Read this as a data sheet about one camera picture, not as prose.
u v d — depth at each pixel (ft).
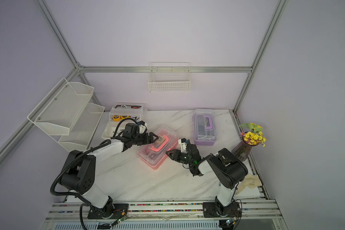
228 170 1.61
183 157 2.63
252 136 2.45
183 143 2.80
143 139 2.68
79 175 1.51
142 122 2.80
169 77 3.12
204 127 3.16
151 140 2.69
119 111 3.53
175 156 2.65
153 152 2.77
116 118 3.42
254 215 2.41
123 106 3.53
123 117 3.42
